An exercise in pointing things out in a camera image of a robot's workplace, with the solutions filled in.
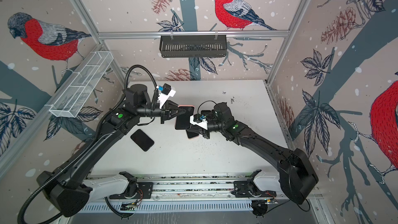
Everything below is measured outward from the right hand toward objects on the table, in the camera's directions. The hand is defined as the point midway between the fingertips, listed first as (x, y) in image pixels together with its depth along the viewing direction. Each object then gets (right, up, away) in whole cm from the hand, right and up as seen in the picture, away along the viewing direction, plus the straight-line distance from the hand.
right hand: (188, 128), depth 73 cm
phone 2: (+9, +4, +31) cm, 32 cm away
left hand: (-1, +10, -11) cm, 15 cm away
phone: (-1, +5, -10) cm, 12 cm away
